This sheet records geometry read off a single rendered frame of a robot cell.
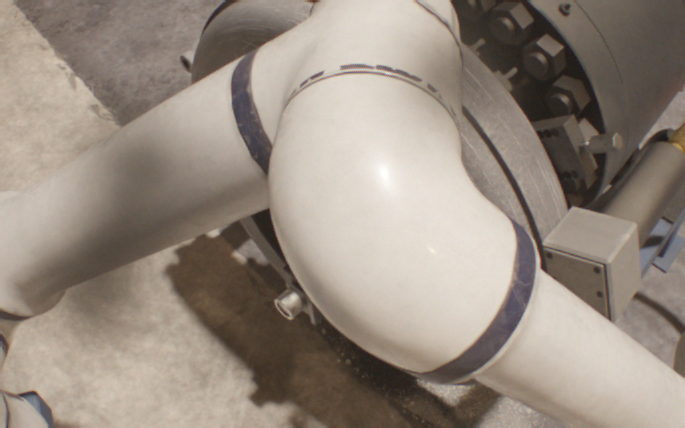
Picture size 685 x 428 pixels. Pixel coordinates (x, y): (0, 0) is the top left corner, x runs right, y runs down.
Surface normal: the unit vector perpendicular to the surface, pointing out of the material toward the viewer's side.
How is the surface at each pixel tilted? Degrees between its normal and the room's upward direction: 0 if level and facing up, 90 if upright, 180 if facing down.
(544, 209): 55
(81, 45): 0
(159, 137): 41
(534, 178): 48
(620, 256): 67
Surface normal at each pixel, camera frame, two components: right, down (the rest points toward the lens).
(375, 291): -0.29, 0.34
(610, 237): -0.33, -0.79
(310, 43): -0.68, -0.50
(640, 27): 0.51, -0.04
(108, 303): -0.07, -0.65
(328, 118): -0.37, -0.54
